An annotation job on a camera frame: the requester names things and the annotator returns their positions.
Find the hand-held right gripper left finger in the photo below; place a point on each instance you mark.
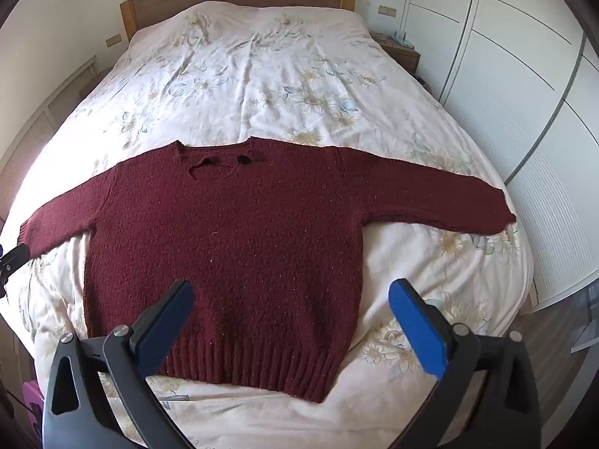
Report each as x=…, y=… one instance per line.
x=166, y=325

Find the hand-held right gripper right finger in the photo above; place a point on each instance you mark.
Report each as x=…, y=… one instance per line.
x=416, y=327

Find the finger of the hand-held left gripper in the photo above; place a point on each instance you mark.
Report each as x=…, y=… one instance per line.
x=14, y=259

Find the dark red knitted sweater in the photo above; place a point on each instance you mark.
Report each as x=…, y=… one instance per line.
x=243, y=243

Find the radiator cover cabinet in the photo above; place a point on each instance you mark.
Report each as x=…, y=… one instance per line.
x=32, y=126

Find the purple plastic item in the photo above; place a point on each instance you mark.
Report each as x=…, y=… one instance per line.
x=32, y=400

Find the white wardrobe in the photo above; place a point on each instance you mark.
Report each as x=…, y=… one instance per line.
x=519, y=103

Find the floral white bed cover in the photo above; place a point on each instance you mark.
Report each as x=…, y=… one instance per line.
x=262, y=79

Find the wooden nightstand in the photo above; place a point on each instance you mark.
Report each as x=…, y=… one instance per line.
x=400, y=51

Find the wall socket plate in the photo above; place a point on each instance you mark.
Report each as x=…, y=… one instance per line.
x=113, y=40
x=386, y=10

